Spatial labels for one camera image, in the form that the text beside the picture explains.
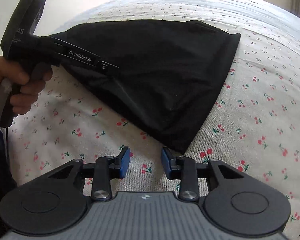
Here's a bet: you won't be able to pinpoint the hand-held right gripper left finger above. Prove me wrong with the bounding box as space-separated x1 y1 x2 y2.
48 146 131 202

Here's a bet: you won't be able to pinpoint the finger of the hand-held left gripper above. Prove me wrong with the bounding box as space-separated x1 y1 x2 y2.
100 59 120 74

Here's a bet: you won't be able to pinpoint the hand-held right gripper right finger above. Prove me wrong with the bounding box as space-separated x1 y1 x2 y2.
161 147 241 202

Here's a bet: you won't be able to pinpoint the black pants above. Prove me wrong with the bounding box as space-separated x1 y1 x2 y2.
48 19 242 155

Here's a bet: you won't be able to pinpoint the person's left hand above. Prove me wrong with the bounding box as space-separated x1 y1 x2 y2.
0 55 53 116

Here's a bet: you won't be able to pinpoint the cherry print bed sheet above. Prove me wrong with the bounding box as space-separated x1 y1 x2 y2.
0 0 300 240

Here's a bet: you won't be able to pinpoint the light blue bed sheet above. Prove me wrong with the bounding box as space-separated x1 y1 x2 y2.
136 0 300 34

